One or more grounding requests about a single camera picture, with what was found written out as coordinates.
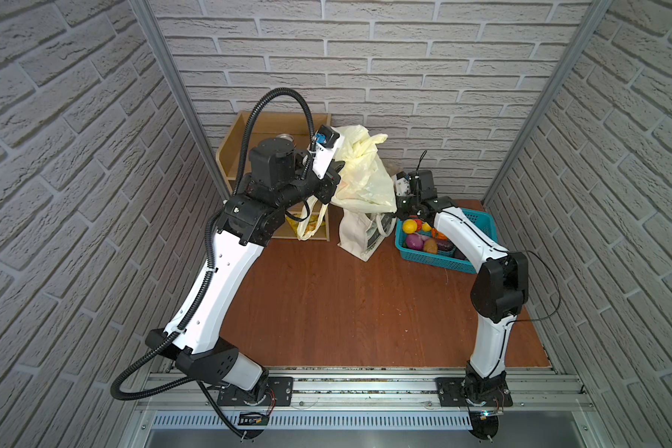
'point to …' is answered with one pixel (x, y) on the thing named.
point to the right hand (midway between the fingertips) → (372, 201)
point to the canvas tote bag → (360, 233)
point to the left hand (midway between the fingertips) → (342, 156)
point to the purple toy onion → (415, 241)
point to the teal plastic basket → (483, 221)
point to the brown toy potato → (430, 245)
